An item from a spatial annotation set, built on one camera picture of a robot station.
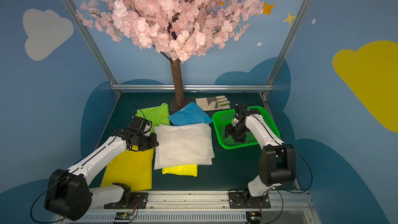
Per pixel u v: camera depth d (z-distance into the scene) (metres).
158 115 1.06
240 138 0.76
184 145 0.86
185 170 0.82
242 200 0.74
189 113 1.08
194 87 1.22
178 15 0.59
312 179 0.42
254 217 0.73
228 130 0.78
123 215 0.72
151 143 0.74
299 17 0.80
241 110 0.65
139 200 0.75
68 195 0.40
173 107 1.15
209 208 0.74
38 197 0.37
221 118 1.02
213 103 1.15
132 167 0.82
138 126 0.66
